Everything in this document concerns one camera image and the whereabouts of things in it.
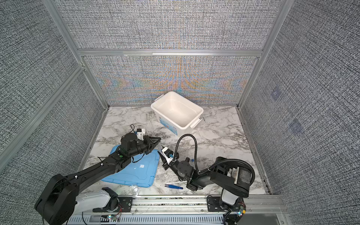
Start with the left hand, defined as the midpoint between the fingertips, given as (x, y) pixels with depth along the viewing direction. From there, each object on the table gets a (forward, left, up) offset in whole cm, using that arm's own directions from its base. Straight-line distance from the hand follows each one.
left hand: (161, 139), depth 79 cm
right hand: (-5, 0, -2) cm, 5 cm away
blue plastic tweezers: (-20, -6, -18) cm, 28 cm away
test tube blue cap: (-5, -18, -18) cm, 27 cm away
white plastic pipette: (-18, -13, -16) cm, 28 cm away
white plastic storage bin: (+35, -9, -17) cm, 40 cm away
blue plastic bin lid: (-10, +14, -19) cm, 25 cm away
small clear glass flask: (-20, +17, -19) cm, 32 cm away
